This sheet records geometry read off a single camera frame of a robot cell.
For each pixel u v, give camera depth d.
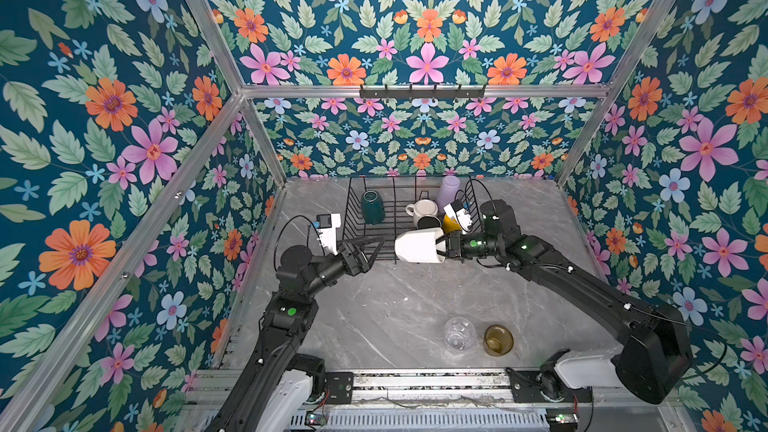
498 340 0.80
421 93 0.91
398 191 1.16
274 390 0.57
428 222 0.93
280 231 1.08
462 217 0.71
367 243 0.62
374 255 0.63
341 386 0.74
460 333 0.82
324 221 0.62
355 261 0.60
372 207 0.98
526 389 0.73
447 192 1.09
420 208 0.98
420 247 0.70
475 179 1.23
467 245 0.66
